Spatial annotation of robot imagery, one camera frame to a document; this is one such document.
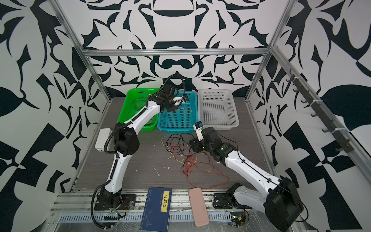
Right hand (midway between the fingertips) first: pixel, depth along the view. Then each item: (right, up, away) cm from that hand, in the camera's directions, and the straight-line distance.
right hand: (193, 137), depth 82 cm
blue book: (-18, -35, -12) cm, 41 cm away
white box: (-57, 0, +12) cm, 58 cm away
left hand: (-13, +24, +15) cm, 31 cm away
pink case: (+2, -34, -12) cm, 36 cm away
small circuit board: (+21, -37, -11) cm, 44 cm away
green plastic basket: (-45, +23, +34) cm, 61 cm away
